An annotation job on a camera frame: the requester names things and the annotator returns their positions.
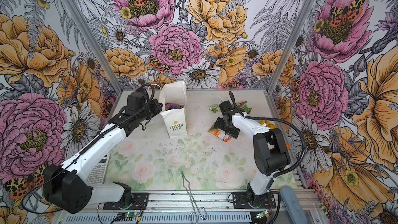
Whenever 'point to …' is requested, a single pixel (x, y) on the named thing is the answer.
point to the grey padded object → (293, 205)
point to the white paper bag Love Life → (172, 95)
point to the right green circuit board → (264, 213)
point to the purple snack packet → (168, 106)
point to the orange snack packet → (220, 134)
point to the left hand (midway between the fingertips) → (163, 108)
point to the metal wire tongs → (193, 216)
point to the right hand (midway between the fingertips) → (223, 134)
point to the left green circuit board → (130, 214)
